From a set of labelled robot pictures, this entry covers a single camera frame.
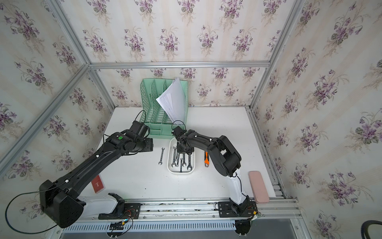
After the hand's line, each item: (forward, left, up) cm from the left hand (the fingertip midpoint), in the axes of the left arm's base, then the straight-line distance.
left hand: (150, 146), depth 79 cm
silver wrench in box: (-2, -18, -16) cm, 24 cm away
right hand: (+6, -18, -16) cm, 24 cm away
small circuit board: (-34, +14, -19) cm, 41 cm away
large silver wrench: (-5, -21, -15) cm, 26 cm away
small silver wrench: (-2, -4, -16) cm, 17 cm away
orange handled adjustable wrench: (-1, -32, -14) cm, 35 cm away
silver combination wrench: (-3, -12, -15) cm, 20 cm away
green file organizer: (+21, -1, -7) cm, 22 cm away
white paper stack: (+30, -11, +5) cm, 32 cm away
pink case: (-19, -59, -13) cm, 63 cm away
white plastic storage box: (-3, -15, -16) cm, 21 cm away
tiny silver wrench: (-5, -16, -15) cm, 23 cm away
